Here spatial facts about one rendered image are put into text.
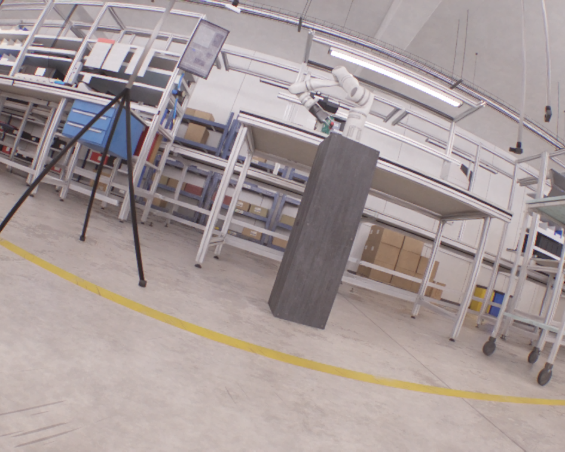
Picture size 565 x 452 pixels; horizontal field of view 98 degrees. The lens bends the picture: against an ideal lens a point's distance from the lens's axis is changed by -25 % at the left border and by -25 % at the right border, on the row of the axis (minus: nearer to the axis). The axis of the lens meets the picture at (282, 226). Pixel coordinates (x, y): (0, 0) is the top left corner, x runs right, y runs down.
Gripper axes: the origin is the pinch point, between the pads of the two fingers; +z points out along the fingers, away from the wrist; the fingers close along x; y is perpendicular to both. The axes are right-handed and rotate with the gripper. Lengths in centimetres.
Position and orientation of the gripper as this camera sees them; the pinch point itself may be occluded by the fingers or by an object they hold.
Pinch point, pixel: (332, 125)
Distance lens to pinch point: 211.1
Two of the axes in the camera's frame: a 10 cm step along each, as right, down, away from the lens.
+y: 0.1, 0.3, 10.0
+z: 6.6, 7.5, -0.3
